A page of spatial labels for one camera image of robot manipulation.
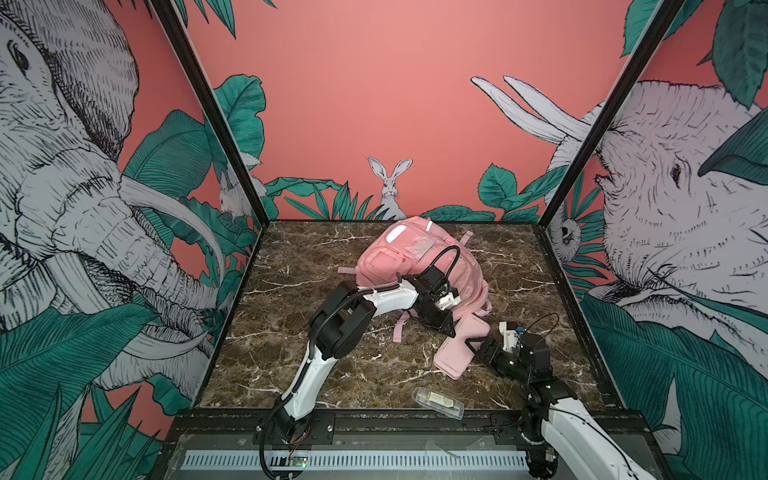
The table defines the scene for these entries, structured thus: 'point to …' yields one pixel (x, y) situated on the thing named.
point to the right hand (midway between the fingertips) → (469, 344)
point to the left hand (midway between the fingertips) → (455, 332)
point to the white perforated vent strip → (364, 460)
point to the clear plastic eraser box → (439, 402)
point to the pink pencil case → (454, 353)
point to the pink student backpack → (436, 267)
